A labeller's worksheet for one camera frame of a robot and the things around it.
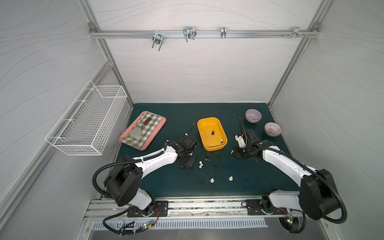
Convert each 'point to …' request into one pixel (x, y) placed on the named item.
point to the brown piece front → (202, 182)
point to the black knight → (207, 158)
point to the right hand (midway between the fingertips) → (234, 152)
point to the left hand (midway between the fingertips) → (191, 161)
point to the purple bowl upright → (253, 115)
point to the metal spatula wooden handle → (136, 132)
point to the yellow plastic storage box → (206, 126)
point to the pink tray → (161, 123)
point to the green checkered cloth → (146, 130)
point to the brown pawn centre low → (216, 172)
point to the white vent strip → (134, 224)
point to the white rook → (201, 164)
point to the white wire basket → (85, 127)
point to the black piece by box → (218, 158)
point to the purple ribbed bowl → (272, 129)
